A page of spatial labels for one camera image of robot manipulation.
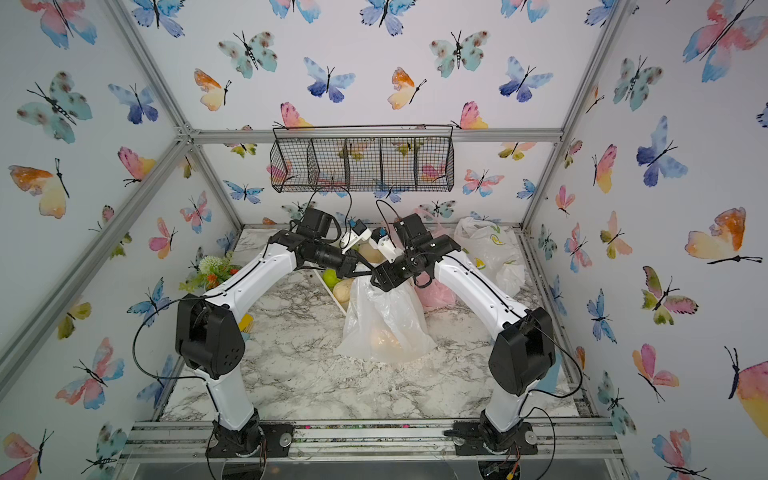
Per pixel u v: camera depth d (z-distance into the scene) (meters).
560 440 0.74
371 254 0.74
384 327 0.77
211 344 0.48
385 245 0.74
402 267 0.70
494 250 1.04
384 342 0.84
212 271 0.85
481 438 0.73
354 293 0.80
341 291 0.94
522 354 0.45
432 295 0.93
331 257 0.73
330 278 0.98
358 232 0.74
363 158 0.98
